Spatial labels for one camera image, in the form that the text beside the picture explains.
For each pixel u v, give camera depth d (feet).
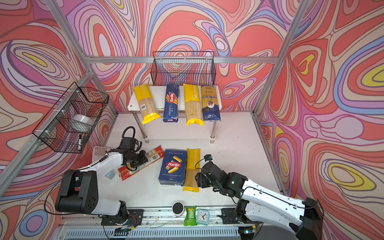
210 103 2.41
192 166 2.91
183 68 3.12
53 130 2.18
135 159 2.51
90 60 2.91
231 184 1.72
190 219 2.40
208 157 2.26
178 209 2.37
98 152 2.96
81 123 2.31
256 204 1.99
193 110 2.33
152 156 3.04
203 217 2.36
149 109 2.31
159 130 3.24
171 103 2.39
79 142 2.36
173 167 2.76
